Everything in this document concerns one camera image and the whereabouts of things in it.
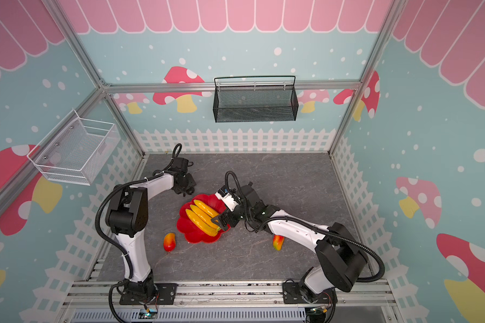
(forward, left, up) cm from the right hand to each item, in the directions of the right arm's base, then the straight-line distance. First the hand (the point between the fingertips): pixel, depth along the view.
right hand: (218, 212), depth 80 cm
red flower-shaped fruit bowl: (-4, +12, -12) cm, 18 cm away
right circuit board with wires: (-33, -37, -17) cm, 52 cm away
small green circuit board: (-32, +25, -17) cm, 44 cm away
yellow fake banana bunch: (+3, +9, -10) cm, 14 cm away
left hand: (+22, +19, -13) cm, 31 cm away
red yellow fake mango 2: (-8, -24, -11) cm, 28 cm away
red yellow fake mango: (-8, +21, -11) cm, 25 cm away
